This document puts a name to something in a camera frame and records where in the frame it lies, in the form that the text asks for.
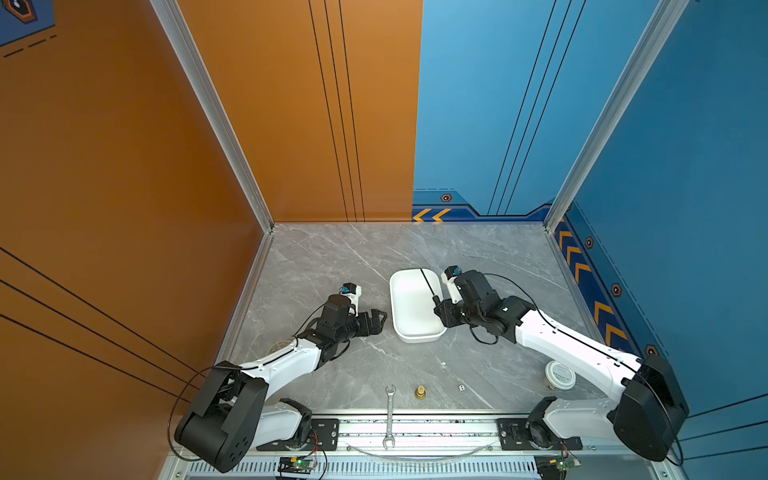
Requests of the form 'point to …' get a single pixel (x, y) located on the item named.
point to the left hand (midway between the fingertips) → (376, 313)
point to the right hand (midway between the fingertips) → (436, 309)
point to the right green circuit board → (567, 463)
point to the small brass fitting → (421, 392)
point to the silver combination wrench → (389, 436)
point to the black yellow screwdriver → (435, 298)
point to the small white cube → (461, 387)
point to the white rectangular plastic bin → (413, 306)
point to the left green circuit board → (299, 465)
